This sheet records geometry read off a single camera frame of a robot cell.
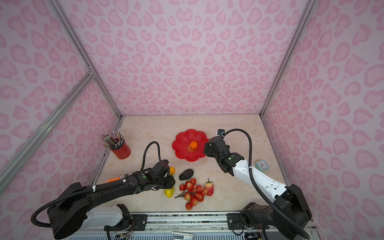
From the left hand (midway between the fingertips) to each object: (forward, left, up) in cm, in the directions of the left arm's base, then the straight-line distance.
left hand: (174, 180), depth 84 cm
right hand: (+15, -22, +13) cm, 29 cm away
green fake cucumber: (-7, +2, +1) cm, 7 cm away
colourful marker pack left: (+2, +36, -3) cm, 37 cm away
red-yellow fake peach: (-4, -19, +1) cm, 20 cm away
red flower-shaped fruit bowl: (+25, -3, -2) cm, 25 cm away
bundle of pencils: (+21, +37, +9) cm, 43 cm away
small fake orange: (+23, -11, 0) cm, 26 cm away
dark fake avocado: (+3, -7, 0) cm, 7 cm away
